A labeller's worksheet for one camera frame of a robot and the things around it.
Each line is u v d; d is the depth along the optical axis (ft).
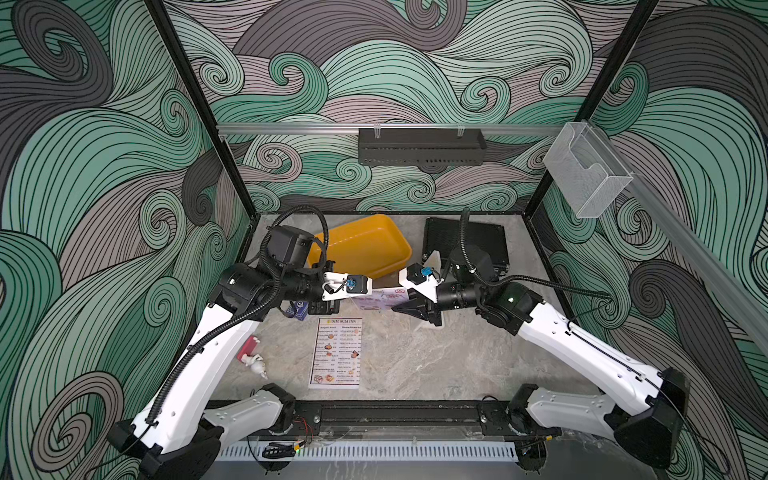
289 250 1.48
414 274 1.73
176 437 1.15
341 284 1.54
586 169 2.56
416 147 3.12
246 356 2.66
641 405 1.26
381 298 2.08
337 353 2.77
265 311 1.27
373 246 3.62
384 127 3.05
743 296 1.69
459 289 1.88
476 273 1.65
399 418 2.45
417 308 1.91
